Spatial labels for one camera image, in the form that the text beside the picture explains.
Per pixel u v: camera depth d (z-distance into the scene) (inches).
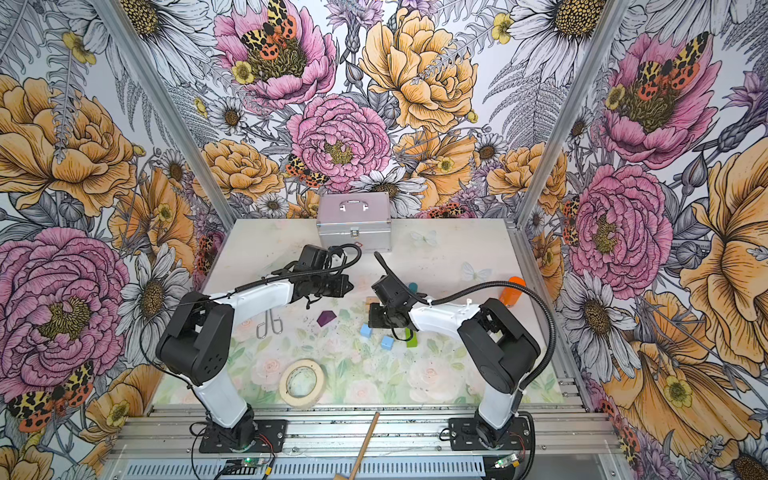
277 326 37.1
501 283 20.0
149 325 33.3
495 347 18.6
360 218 40.5
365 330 35.3
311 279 29.5
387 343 34.5
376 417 30.6
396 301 28.2
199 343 19.0
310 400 30.8
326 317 37.1
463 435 27.1
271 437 29.3
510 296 37.7
